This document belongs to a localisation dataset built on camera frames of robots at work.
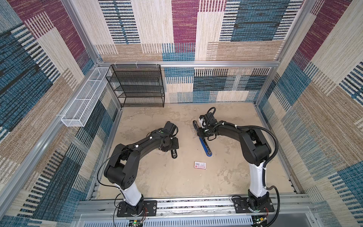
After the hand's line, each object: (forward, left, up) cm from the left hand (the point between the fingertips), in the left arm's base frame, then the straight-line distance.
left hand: (175, 144), depth 92 cm
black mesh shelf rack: (+45, +29, +12) cm, 55 cm away
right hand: (+10, -17, -3) cm, 20 cm away
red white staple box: (-12, -15, -4) cm, 20 cm away
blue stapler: (+3, -18, -3) cm, 19 cm away
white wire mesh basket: (+1, +47, +29) cm, 55 cm away
